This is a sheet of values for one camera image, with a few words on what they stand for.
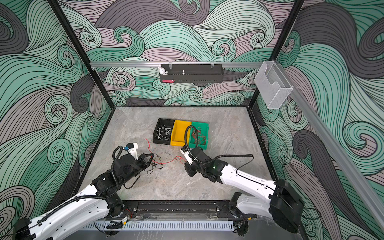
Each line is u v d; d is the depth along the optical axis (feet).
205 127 3.30
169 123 3.62
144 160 2.16
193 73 3.09
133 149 2.26
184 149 2.28
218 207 2.40
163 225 2.39
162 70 2.80
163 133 3.40
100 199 1.69
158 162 2.90
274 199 1.32
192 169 2.25
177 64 3.04
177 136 3.38
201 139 3.31
